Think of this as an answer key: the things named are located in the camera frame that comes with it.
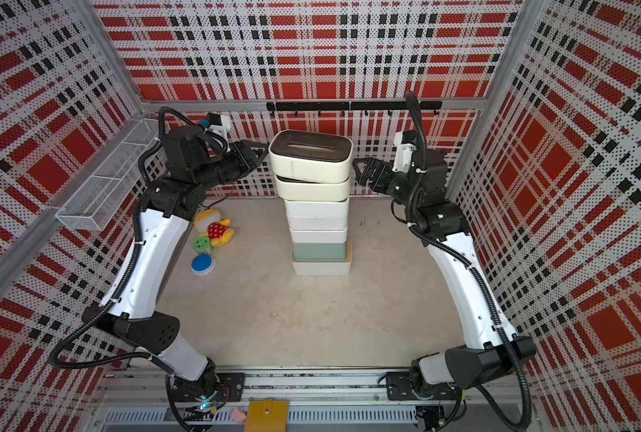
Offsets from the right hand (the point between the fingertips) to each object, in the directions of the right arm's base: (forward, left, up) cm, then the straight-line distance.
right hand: (368, 166), depth 65 cm
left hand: (+3, +23, +3) cm, 24 cm away
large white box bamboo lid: (-5, +13, -42) cm, 44 cm away
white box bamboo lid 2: (-4, +14, -22) cm, 27 cm away
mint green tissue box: (-3, +14, -34) cm, 37 cm away
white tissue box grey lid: (-4, +13, -11) cm, 18 cm away
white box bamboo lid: (-3, +14, -18) cm, 23 cm away
